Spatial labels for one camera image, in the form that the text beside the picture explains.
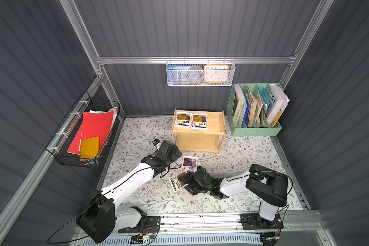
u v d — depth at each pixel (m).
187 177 0.78
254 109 0.99
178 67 0.86
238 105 0.95
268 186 0.48
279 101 0.94
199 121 0.87
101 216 0.40
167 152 0.64
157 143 0.76
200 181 0.68
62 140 0.62
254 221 0.74
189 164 0.93
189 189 0.77
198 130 0.85
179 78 0.88
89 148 0.68
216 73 0.88
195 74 0.89
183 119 0.89
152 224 0.73
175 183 0.86
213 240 0.77
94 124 0.74
